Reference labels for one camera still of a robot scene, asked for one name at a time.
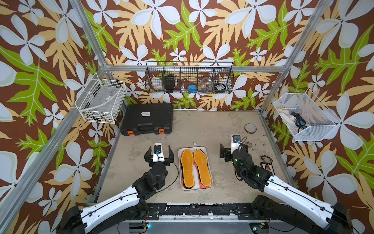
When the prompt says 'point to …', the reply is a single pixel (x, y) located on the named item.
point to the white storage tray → (194, 167)
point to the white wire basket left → (102, 100)
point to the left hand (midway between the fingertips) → (160, 146)
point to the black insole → (182, 176)
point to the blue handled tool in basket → (300, 122)
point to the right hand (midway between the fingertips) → (226, 143)
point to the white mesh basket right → (305, 117)
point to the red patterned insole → (202, 186)
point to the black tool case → (147, 118)
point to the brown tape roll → (250, 128)
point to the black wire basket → (189, 77)
